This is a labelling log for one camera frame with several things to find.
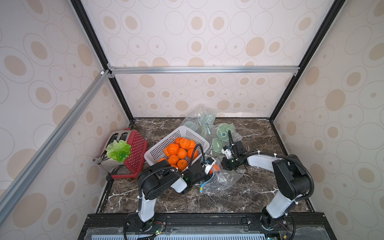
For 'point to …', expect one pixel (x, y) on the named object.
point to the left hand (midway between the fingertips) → (220, 169)
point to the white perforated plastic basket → (157, 152)
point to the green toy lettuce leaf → (119, 151)
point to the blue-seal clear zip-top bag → (223, 179)
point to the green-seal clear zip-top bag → (221, 135)
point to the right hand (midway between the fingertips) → (224, 165)
